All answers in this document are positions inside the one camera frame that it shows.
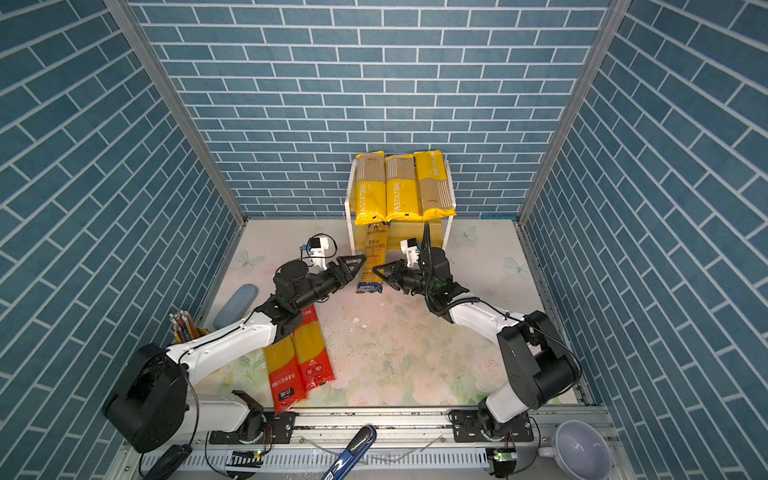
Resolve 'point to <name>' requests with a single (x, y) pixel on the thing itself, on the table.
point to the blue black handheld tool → (353, 454)
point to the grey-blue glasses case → (237, 307)
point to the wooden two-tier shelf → (400, 231)
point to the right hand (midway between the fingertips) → (371, 267)
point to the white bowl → (581, 451)
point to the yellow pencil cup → (184, 328)
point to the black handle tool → (176, 456)
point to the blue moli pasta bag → (375, 254)
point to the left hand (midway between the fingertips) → (365, 263)
